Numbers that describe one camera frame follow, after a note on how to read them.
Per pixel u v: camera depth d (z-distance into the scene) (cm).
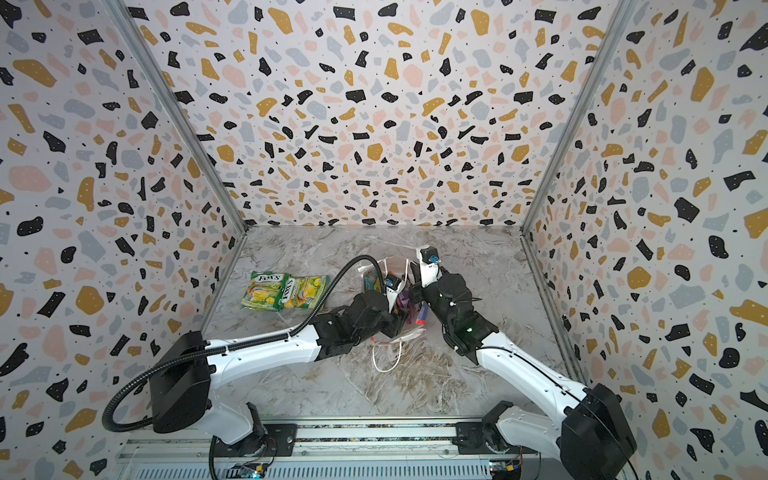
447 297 57
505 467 71
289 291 98
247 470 70
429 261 64
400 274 73
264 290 100
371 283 87
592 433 39
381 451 73
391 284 69
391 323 70
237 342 48
